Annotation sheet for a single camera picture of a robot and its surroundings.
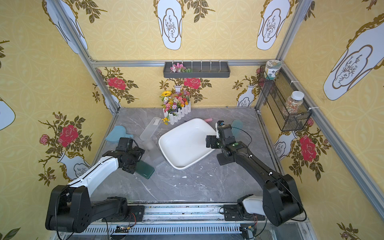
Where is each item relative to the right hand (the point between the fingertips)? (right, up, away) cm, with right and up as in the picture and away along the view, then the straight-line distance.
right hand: (216, 137), depth 88 cm
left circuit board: (-49, -44, -15) cm, 67 cm away
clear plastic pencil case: (-45, 0, +16) cm, 48 cm away
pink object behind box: (-2, +10, +25) cm, 27 cm away
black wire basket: (+41, +28, +10) cm, 51 cm away
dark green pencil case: (-44, -20, +3) cm, 48 cm away
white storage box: (-21, -6, +11) cm, 24 cm away
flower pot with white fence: (-26, +19, +12) cm, 35 cm away
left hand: (-47, -13, +1) cm, 49 cm away
